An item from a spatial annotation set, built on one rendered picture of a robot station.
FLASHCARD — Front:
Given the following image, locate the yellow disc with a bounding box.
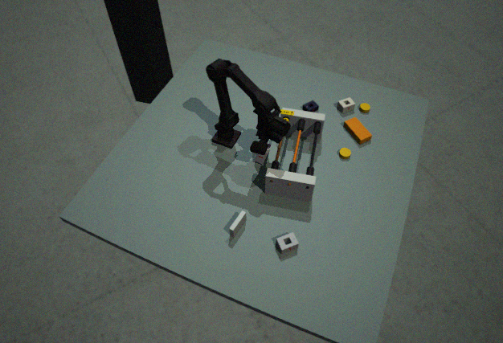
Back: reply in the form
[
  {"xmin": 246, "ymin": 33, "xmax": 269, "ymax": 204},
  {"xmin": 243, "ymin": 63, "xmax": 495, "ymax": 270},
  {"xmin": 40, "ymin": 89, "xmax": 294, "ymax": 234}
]
[
  {"xmin": 359, "ymin": 103, "xmax": 370, "ymax": 113},
  {"xmin": 339, "ymin": 148, "xmax": 351, "ymax": 159}
]

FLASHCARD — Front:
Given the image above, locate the orange rectangular block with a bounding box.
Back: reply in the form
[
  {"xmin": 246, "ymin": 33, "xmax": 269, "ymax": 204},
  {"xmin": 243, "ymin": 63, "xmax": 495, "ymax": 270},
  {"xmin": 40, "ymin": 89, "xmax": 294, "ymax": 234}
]
[{"xmin": 344, "ymin": 117, "xmax": 373, "ymax": 144}]

